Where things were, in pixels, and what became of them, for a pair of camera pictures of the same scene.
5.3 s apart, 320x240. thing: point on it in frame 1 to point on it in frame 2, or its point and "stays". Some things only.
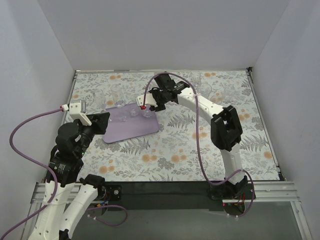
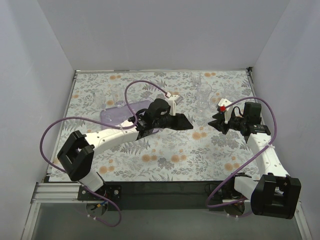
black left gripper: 100,122 to 174,120
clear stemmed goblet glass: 216,99 stays
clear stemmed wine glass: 100,98 stays
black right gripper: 159,99 to 225,124
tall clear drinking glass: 204,89 stays
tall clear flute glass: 119,101 stays
